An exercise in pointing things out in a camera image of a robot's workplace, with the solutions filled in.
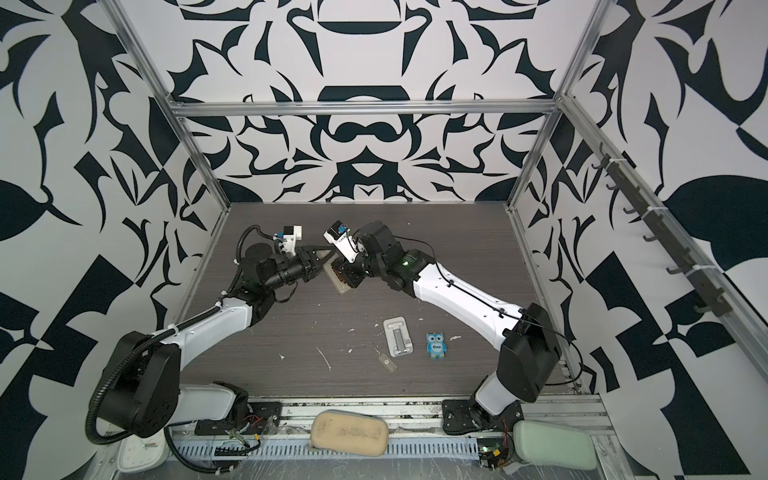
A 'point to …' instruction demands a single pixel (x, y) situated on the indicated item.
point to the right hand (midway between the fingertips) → (337, 259)
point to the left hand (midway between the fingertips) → (337, 244)
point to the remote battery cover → (387, 363)
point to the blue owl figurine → (436, 345)
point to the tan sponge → (350, 433)
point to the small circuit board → (493, 452)
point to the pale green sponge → (554, 446)
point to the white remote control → (339, 284)
